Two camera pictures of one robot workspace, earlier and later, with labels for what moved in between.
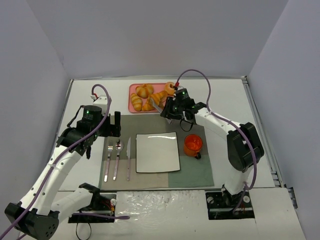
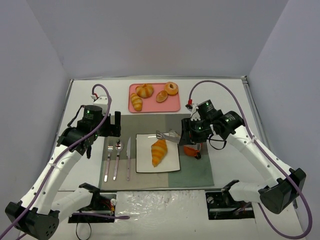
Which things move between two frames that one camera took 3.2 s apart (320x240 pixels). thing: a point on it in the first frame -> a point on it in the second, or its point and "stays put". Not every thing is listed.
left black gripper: [110, 126] stays put
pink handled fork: [110, 148] stays put
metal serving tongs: [159, 110] -> [171, 135]
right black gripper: [167, 110] -> [185, 131]
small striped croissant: [137, 102] stays put
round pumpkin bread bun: [143, 90] stays put
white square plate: [157, 152] stays put
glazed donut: [169, 88] stays put
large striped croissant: [159, 97] -> [159, 150]
